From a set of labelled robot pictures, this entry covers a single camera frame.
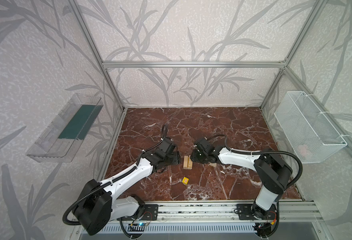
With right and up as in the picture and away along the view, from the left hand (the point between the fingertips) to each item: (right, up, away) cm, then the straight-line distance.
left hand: (178, 153), depth 84 cm
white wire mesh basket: (+58, +12, -22) cm, 64 cm away
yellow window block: (+4, -15, -2) cm, 15 cm away
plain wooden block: (+4, -7, +5) cm, 9 cm away
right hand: (+7, -1, +6) cm, 9 cm away
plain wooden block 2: (+6, -6, +4) cm, 10 cm away
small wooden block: (+21, -8, +6) cm, 23 cm away
